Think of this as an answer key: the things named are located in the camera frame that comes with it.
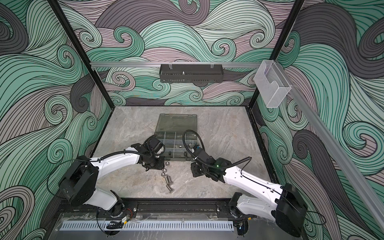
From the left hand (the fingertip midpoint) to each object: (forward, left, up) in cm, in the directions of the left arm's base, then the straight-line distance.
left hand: (162, 165), depth 86 cm
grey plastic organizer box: (+30, -1, -5) cm, 31 cm away
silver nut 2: (-4, 0, -3) cm, 5 cm away
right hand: (-4, -18, +6) cm, 19 cm away
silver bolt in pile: (-8, -3, -2) cm, 8 cm away
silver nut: (+2, -2, -2) cm, 4 cm away
